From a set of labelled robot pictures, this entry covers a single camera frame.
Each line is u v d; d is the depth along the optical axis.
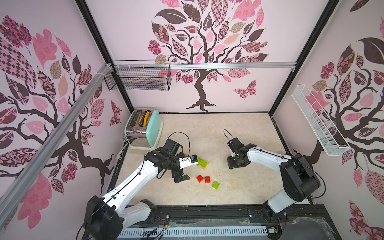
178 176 0.68
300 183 0.45
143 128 0.91
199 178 0.85
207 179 0.84
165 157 0.56
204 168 0.90
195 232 0.70
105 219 0.38
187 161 0.66
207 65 0.92
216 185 0.83
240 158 0.68
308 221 0.72
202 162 0.88
